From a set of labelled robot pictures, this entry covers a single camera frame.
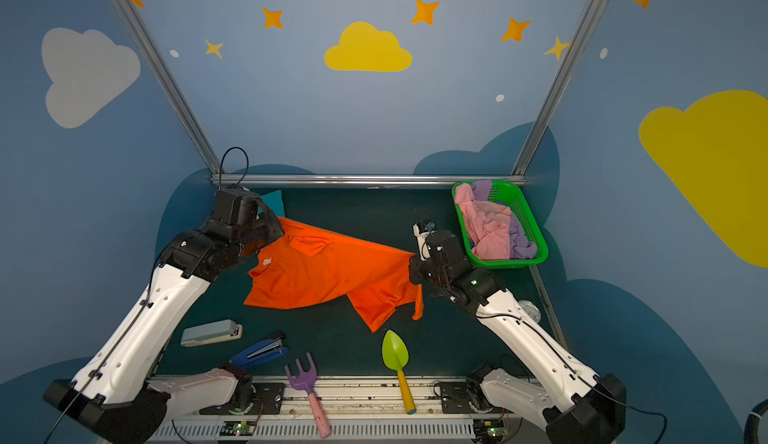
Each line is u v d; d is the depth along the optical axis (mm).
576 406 380
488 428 715
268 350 785
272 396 746
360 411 733
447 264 553
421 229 680
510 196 1144
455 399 749
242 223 512
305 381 761
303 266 847
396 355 820
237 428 708
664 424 387
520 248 981
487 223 1013
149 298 414
